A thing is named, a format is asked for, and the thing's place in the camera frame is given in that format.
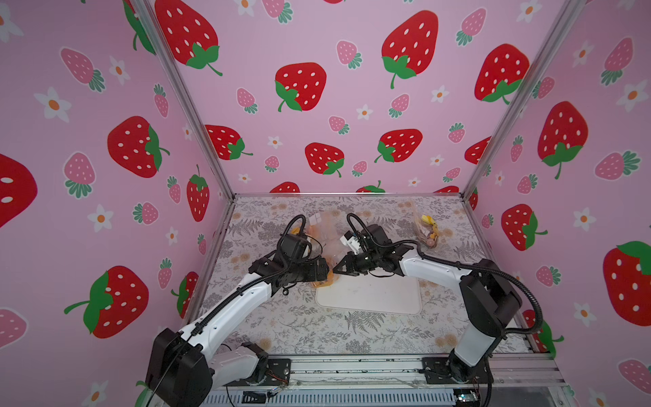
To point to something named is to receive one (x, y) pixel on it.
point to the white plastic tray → (366, 292)
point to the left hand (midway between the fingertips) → (319, 269)
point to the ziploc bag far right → (427, 231)
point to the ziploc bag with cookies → (320, 250)
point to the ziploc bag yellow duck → (323, 226)
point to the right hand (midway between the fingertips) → (330, 276)
